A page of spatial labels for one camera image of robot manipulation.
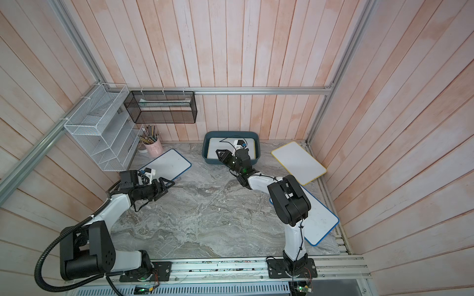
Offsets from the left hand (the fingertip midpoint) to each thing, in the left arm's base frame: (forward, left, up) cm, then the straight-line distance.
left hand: (171, 188), depth 87 cm
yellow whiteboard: (+39, -17, -10) cm, 44 cm away
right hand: (+17, -21, +8) cm, 28 cm away
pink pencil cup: (+28, +17, +3) cm, 33 cm away
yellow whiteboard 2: (+22, -70, -10) cm, 74 cm away
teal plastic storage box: (+43, -27, -5) cm, 51 cm away
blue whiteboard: (+24, +10, -13) cm, 29 cm away
